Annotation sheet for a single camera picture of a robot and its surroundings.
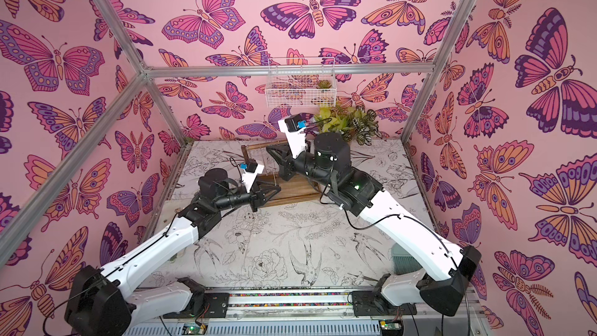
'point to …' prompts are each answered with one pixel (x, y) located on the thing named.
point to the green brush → (403, 261)
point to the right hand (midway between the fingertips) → (271, 144)
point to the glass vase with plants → (354, 122)
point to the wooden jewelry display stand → (299, 187)
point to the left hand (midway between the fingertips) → (280, 187)
